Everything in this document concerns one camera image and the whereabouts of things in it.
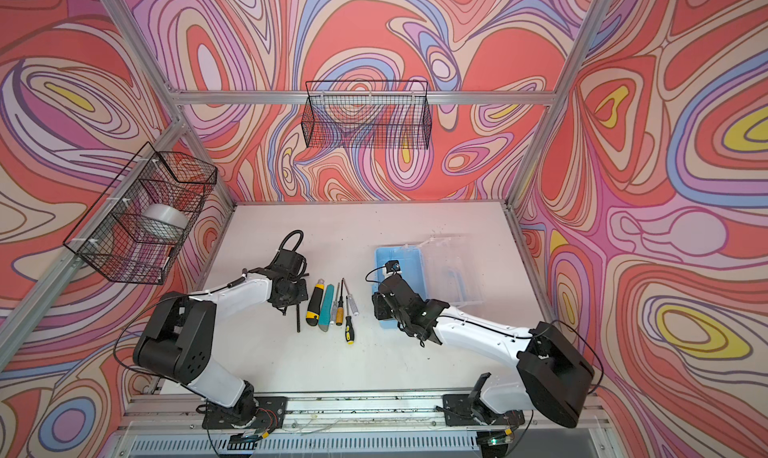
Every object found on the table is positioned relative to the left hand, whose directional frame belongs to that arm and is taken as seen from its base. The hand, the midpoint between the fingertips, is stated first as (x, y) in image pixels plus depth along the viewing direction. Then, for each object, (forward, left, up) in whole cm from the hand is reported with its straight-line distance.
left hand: (304, 293), depth 94 cm
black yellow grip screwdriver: (-12, -15, +1) cm, 20 cm away
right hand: (-7, -25, +7) cm, 27 cm away
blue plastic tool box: (+4, -43, +8) cm, 44 cm away
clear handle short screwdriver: (-3, -15, -1) cm, 15 cm away
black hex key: (-9, 0, 0) cm, 9 cm away
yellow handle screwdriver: (-7, -12, 0) cm, 14 cm away
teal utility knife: (-5, -8, 0) cm, 9 cm away
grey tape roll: (+2, +27, +33) cm, 42 cm away
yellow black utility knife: (-5, -4, +1) cm, 6 cm away
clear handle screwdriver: (-5, -10, 0) cm, 11 cm away
